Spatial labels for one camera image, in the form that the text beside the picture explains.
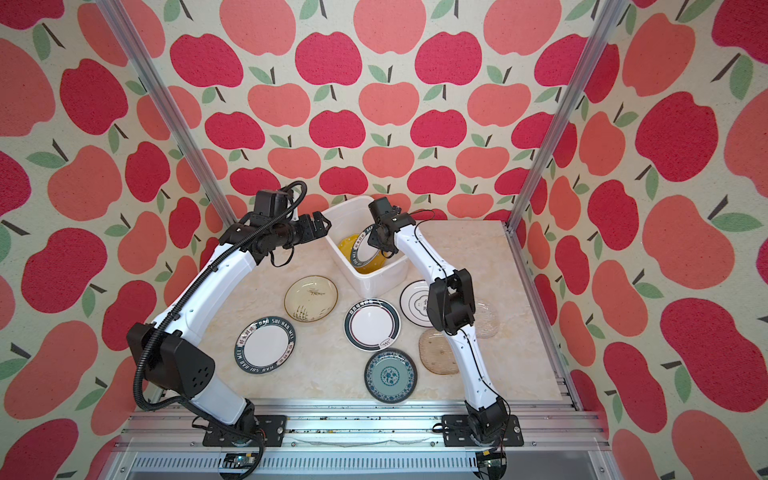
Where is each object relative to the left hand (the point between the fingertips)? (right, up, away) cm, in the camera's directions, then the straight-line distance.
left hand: (325, 228), depth 81 cm
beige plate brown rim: (-8, -23, +18) cm, 30 cm away
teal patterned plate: (+18, -42, +3) cm, 46 cm away
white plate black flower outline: (+26, -24, +18) cm, 40 cm away
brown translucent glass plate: (+32, -37, +8) cm, 50 cm away
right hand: (+16, -3, +19) cm, 25 cm away
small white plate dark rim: (+9, -7, +26) cm, 29 cm away
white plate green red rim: (+13, -30, +13) cm, 35 cm away
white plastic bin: (+2, +6, +29) cm, 29 cm away
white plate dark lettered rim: (-20, -35, +8) cm, 41 cm away
